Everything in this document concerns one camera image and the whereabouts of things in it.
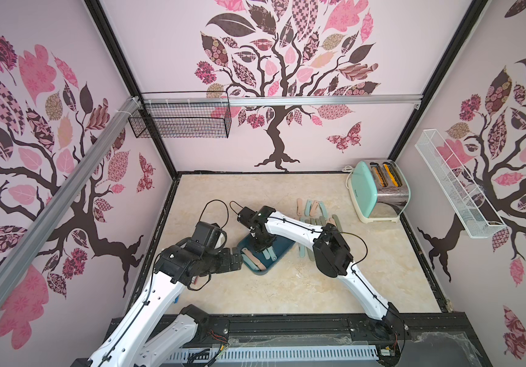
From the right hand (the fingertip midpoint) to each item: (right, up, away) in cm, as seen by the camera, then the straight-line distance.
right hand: (262, 248), depth 92 cm
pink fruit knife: (+24, +16, +14) cm, 32 cm away
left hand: (-11, -1, -21) cm, 24 cm away
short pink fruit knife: (+17, +17, +15) cm, 28 cm away
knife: (+31, +10, +8) cm, 34 cm away
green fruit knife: (+29, +15, +14) cm, 35 cm away
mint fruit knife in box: (+4, -2, -2) cm, 5 cm away
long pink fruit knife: (-4, -3, -5) cm, 7 cm away
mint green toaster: (+47, +24, -3) cm, 53 cm away
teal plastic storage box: (+7, +1, -3) cm, 8 cm away
